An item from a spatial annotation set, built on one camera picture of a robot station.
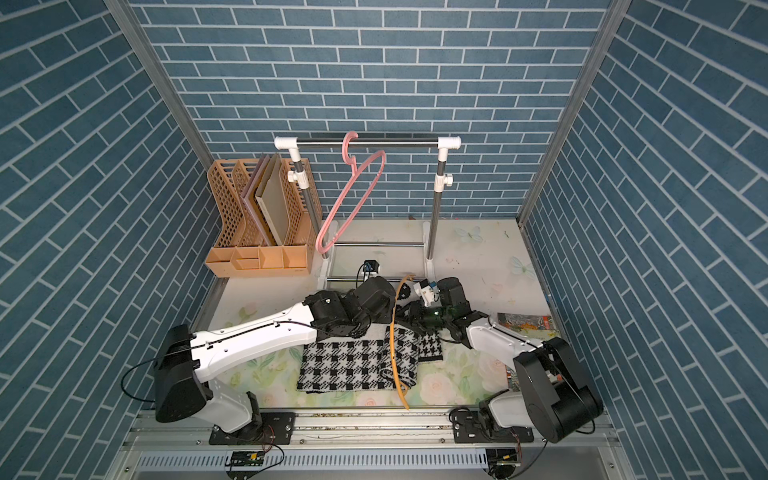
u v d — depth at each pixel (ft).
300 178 2.47
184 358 1.37
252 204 2.87
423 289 2.70
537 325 3.01
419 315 2.47
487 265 3.57
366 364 2.64
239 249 3.28
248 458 2.36
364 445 2.38
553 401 1.39
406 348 2.64
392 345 2.53
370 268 2.20
